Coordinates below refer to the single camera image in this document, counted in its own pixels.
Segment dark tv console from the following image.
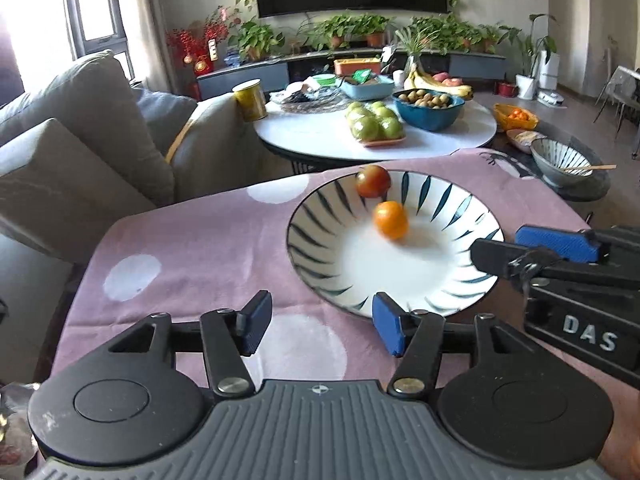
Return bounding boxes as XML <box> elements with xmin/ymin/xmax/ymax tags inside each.
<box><xmin>196</xmin><ymin>48</ymin><xmax>506</xmax><ymax>100</ymax></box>

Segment red flower decoration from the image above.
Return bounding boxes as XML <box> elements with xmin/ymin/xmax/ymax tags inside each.
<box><xmin>165</xmin><ymin>6</ymin><xmax>242</xmax><ymax>77</ymax></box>

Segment blue bowl of nuts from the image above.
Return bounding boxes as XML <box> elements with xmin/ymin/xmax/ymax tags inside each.
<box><xmin>393</xmin><ymin>89</ymin><xmax>466</xmax><ymax>132</ymax></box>

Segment round white coffee table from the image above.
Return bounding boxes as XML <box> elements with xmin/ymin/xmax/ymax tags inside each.
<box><xmin>254</xmin><ymin>98</ymin><xmax>497</xmax><ymax>162</ymax></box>

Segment light blue snack tray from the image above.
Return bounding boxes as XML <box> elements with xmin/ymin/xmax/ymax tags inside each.
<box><xmin>340</xmin><ymin>75</ymin><xmax>395</xmax><ymax>102</ymax></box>

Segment small striped bowl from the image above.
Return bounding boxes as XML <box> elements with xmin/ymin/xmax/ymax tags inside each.
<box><xmin>530</xmin><ymin>138</ymin><xmax>593</xmax><ymax>188</ymax></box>

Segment pink dotted tablecloth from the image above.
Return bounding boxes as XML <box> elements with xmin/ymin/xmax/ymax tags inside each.
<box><xmin>49</xmin><ymin>147</ymin><xmax>640</xmax><ymax>466</ymax></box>

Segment green apples on tray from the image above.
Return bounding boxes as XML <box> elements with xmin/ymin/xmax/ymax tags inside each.
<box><xmin>345</xmin><ymin>102</ymin><xmax>406</xmax><ymax>144</ymax></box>

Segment gold tin can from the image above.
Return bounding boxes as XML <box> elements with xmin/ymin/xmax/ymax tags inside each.
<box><xmin>232</xmin><ymin>79</ymin><xmax>268</xmax><ymax>122</ymax></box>

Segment red tomato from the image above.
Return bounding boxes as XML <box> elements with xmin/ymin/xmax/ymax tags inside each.
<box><xmin>356</xmin><ymin>165</ymin><xmax>392</xmax><ymax>198</ymax></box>

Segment banana bunch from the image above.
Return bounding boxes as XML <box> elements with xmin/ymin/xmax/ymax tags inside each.
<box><xmin>404</xmin><ymin>63</ymin><xmax>474</xmax><ymax>101</ymax></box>

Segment striped white ceramic plate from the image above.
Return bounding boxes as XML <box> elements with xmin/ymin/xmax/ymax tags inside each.
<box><xmin>285</xmin><ymin>170</ymin><xmax>504</xmax><ymax>318</ymax></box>

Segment tall white-potted plant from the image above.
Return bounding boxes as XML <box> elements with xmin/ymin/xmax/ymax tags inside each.
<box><xmin>498</xmin><ymin>13</ymin><xmax>556</xmax><ymax>101</ymax></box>

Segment orange rectangular box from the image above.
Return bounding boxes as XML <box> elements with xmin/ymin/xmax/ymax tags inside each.
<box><xmin>334</xmin><ymin>58</ymin><xmax>381</xmax><ymax>76</ymax></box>

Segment small orange tangerine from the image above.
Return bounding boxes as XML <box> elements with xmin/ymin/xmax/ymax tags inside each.
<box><xmin>373</xmin><ymin>200</ymin><xmax>409</xmax><ymax>240</ymax></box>

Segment yellow bowl of oranges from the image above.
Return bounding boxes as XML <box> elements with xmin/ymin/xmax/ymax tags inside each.
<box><xmin>494</xmin><ymin>103</ymin><xmax>539</xmax><ymax>131</ymax></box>

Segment grey sofa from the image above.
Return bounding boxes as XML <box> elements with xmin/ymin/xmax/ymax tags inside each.
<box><xmin>1</xmin><ymin>51</ymin><xmax>267</xmax><ymax>263</ymax></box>

